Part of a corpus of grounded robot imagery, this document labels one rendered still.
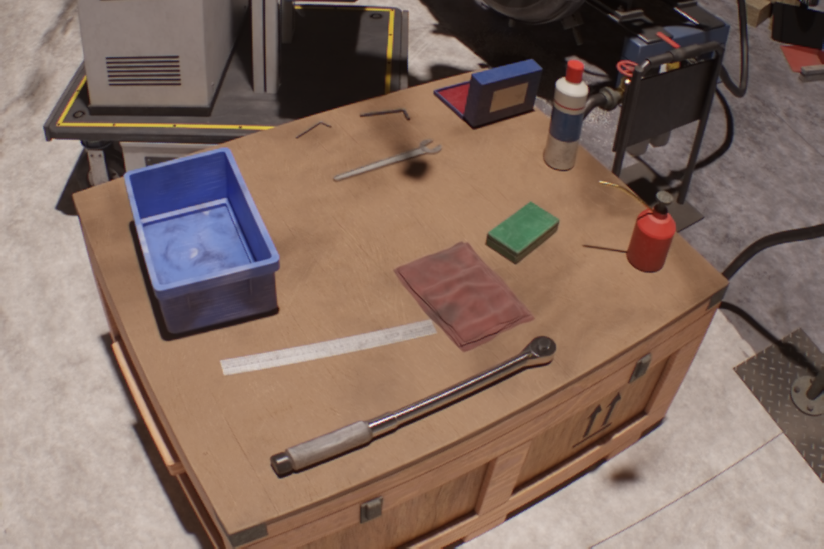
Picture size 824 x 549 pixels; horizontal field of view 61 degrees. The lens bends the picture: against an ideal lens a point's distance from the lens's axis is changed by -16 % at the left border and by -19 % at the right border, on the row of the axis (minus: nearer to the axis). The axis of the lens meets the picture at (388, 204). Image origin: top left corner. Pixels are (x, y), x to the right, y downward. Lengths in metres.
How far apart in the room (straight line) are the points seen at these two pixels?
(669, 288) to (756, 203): 1.18
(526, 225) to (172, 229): 0.61
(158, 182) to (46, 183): 1.06
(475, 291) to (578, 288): 0.18
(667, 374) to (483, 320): 0.47
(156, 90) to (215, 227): 0.63
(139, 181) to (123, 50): 0.61
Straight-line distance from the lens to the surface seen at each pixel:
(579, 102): 1.55
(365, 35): 2.34
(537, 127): 1.75
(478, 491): 1.44
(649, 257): 1.45
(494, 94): 1.68
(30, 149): 2.64
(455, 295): 1.32
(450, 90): 1.82
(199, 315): 1.27
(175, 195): 1.47
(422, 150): 1.63
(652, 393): 1.67
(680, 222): 2.37
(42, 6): 3.65
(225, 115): 2.01
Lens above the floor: 1.44
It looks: 40 degrees down
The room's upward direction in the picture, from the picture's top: 3 degrees clockwise
